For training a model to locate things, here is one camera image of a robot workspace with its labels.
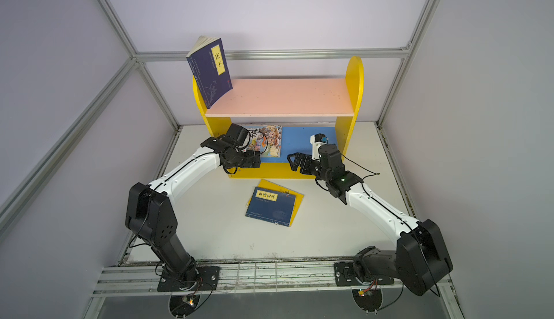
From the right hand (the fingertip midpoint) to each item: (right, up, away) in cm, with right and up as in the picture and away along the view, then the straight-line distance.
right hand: (298, 155), depth 81 cm
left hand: (-21, -1, +8) cm, 22 cm away
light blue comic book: (-10, +8, +14) cm, 19 cm away
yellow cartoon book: (-13, -15, +16) cm, 26 cm away
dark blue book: (-11, -22, +9) cm, 26 cm away
